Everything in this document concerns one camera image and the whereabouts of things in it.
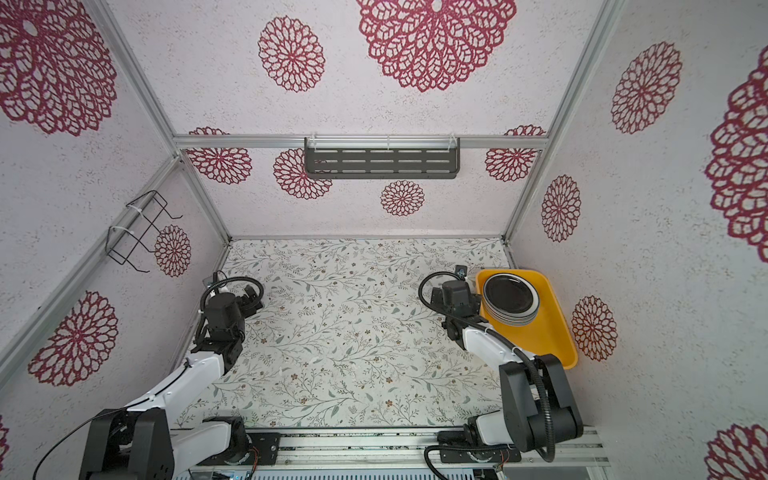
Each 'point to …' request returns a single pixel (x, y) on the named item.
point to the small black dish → (509, 293)
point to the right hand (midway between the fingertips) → (455, 288)
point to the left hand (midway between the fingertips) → (235, 297)
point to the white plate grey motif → (516, 318)
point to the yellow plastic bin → (549, 333)
